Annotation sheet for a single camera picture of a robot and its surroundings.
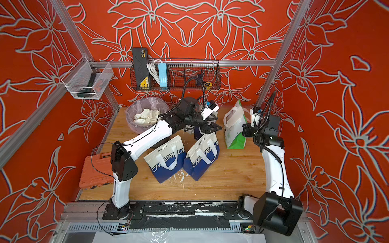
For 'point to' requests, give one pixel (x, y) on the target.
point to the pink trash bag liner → (142, 114)
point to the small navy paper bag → (198, 132)
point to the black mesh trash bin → (143, 113)
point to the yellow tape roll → (208, 85)
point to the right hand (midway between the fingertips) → (241, 123)
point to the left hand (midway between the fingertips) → (219, 121)
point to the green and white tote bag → (233, 121)
